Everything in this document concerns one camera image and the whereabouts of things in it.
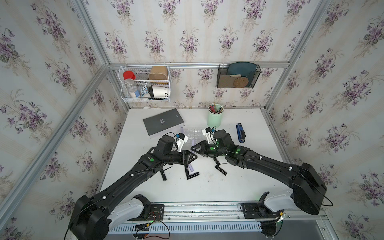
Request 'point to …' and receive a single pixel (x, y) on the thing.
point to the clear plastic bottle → (131, 87)
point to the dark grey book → (162, 121)
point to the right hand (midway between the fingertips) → (193, 149)
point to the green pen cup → (214, 115)
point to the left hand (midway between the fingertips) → (197, 160)
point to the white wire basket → (145, 83)
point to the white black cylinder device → (157, 91)
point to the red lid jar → (128, 74)
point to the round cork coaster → (240, 82)
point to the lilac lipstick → (191, 168)
